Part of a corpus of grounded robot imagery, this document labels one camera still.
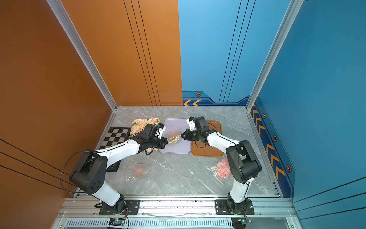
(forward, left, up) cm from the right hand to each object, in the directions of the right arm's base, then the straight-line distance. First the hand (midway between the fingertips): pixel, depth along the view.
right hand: (182, 135), depth 90 cm
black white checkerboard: (+4, +47, -7) cm, 48 cm away
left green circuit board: (-44, +31, -13) cm, 55 cm away
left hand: (-2, +9, -3) cm, 9 cm away
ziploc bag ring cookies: (-19, +28, -9) cm, 35 cm away
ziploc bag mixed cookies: (+3, +6, -5) cm, 8 cm away
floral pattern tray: (+16, +34, -10) cm, 39 cm away
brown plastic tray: (-13, -11, +6) cm, 18 cm away
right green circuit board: (-44, -30, -13) cm, 55 cm away
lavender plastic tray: (-3, 0, -10) cm, 10 cm away
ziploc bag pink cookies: (-20, -24, -8) cm, 32 cm away
